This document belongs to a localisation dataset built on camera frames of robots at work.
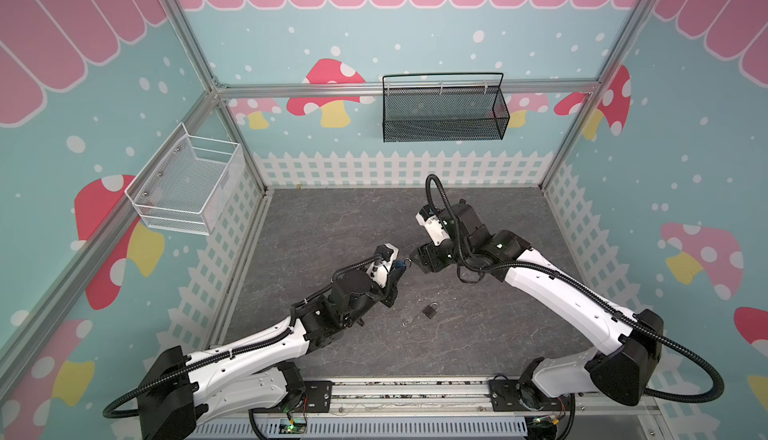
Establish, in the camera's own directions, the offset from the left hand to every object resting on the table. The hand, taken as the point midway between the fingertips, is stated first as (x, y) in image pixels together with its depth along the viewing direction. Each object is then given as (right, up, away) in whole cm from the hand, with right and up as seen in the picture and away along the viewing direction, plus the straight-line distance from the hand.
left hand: (399, 270), depth 74 cm
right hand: (+5, +5, +1) cm, 7 cm away
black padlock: (+10, -15, +15) cm, 23 cm away
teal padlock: (0, +2, -2) cm, 2 cm away
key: (+3, -17, +13) cm, 21 cm away
